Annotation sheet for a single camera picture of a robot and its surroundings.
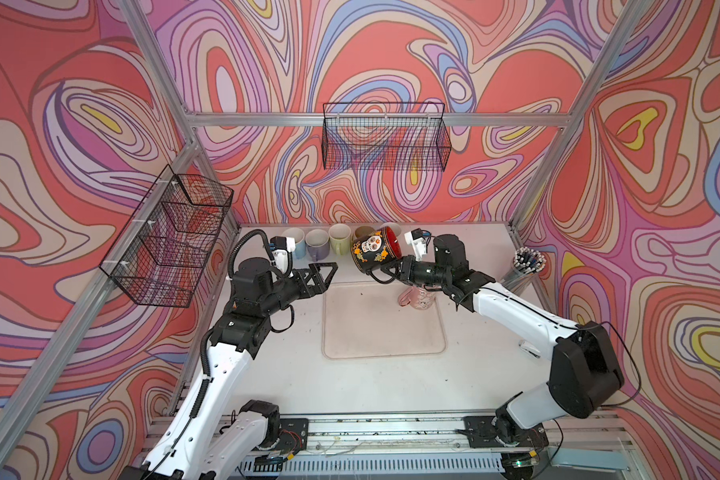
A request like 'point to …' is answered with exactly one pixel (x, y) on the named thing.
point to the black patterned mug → (375, 248)
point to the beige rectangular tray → (365, 319)
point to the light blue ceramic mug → (300, 244)
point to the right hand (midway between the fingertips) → (385, 274)
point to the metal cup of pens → (527, 262)
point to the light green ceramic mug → (340, 237)
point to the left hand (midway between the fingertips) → (327, 268)
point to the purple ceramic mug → (318, 243)
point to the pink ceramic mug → (419, 297)
